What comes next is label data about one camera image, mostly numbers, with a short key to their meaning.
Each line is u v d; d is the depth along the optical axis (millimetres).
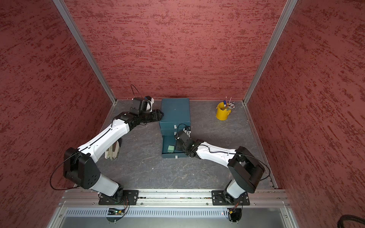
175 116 838
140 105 640
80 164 417
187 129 790
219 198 741
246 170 439
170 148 896
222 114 1051
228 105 952
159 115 760
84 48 873
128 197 737
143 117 677
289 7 711
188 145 659
